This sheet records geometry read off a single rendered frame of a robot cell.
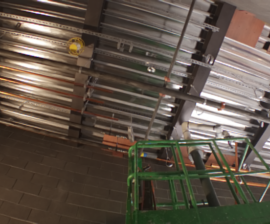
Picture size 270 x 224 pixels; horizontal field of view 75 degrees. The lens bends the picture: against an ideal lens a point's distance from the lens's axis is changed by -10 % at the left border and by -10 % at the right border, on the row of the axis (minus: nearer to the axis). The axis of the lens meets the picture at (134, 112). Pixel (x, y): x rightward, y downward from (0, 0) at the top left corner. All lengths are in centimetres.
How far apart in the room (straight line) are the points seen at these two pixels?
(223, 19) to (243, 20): 48
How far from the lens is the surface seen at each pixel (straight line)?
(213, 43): 315
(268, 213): 197
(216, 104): 275
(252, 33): 364
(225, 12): 318
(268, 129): 438
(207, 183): 227
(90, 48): 301
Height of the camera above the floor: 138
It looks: 62 degrees up
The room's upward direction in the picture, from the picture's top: straight up
